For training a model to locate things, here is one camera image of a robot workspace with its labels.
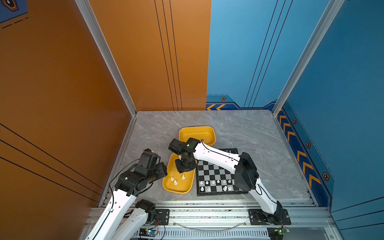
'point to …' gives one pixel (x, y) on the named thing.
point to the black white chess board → (213, 179)
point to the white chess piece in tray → (172, 178)
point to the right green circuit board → (276, 233)
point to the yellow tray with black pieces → (205, 134)
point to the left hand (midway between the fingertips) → (164, 167)
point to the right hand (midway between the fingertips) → (179, 172)
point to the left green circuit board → (148, 232)
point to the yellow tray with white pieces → (173, 181)
